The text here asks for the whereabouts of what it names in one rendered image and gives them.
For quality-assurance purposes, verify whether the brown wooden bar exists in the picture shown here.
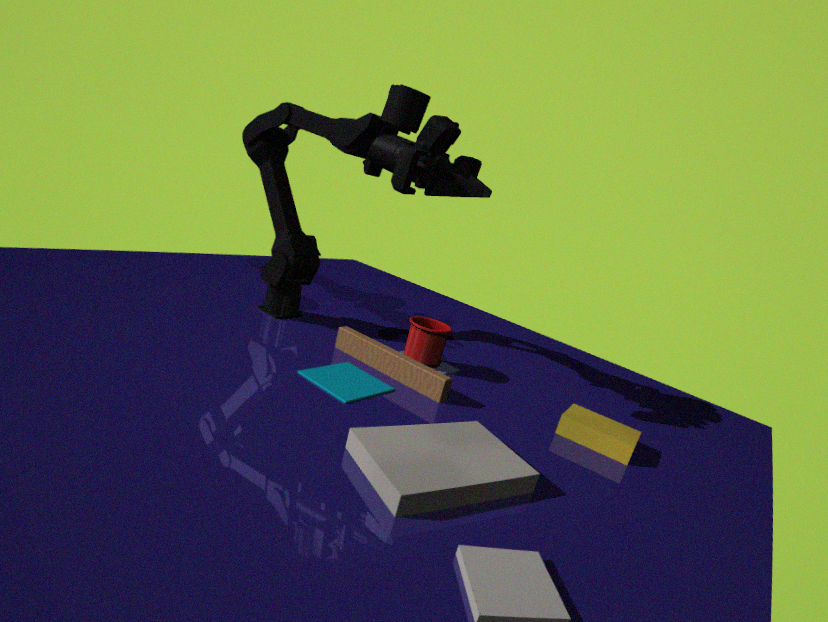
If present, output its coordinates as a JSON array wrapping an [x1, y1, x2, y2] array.
[[335, 326, 453, 403]]

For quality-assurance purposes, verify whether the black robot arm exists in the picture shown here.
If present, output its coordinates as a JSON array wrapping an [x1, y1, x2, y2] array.
[[242, 84, 461, 319]]

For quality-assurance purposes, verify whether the yellow rectangular block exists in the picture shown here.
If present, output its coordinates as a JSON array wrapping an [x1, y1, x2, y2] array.
[[556, 404, 642, 466]]

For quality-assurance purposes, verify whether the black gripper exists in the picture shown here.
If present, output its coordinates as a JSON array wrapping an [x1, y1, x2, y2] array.
[[391, 140, 492, 197]]

